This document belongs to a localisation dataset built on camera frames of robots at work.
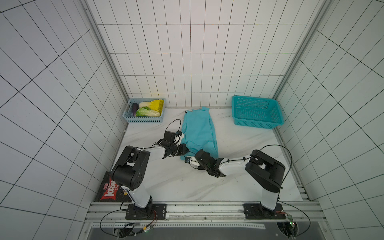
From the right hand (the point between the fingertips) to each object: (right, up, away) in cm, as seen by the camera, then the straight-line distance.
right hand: (196, 155), depth 93 cm
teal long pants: (+3, +14, +8) cm, 16 cm away
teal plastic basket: (+50, +29, +25) cm, 63 cm away
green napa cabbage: (-37, +29, +14) cm, 49 cm away
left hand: (-6, +2, 0) cm, 6 cm away
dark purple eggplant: (-48, +33, +21) cm, 62 cm away
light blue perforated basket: (-49, +24, +13) cm, 56 cm away
